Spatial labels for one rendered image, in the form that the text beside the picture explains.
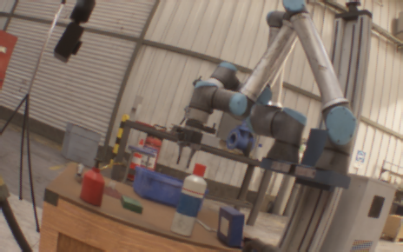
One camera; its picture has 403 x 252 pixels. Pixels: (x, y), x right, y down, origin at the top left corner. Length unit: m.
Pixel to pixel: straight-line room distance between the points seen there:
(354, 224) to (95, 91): 7.65
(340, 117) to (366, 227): 0.76
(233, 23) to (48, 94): 4.44
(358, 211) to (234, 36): 7.66
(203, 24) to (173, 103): 1.79
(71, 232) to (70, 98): 8.07
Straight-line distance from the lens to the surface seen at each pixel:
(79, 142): 6.76
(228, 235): 1.36
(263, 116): 2.42
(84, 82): 9.27
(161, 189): 1.95
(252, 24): 9.63
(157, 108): 9.09
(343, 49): 2.49
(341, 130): 1.76
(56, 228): 1.29
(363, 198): 2.17
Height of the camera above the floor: 0.72
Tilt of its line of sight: 4 degrees up
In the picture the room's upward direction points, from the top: 17 degrees clockwise
